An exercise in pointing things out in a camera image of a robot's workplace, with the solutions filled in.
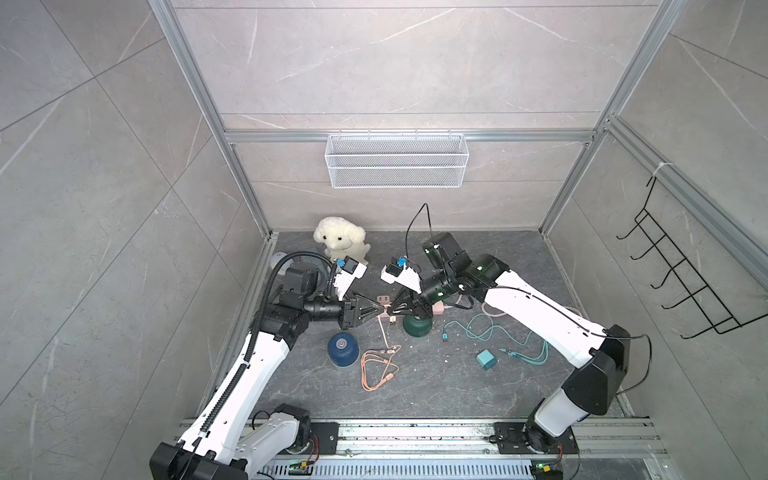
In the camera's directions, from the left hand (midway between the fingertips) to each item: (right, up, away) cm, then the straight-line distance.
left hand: (380, 306), depth 67 cm
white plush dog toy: (-14, +17, +28) cm, 36 cm away
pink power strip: (+1, 0, -2) cm, 2 cm away
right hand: (+3, -1, +2) cm, 4 cm away
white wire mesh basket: (+5, +44, +34) cm, 56 cm away
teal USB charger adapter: (+30, -19, +18) cm, 40 cm away
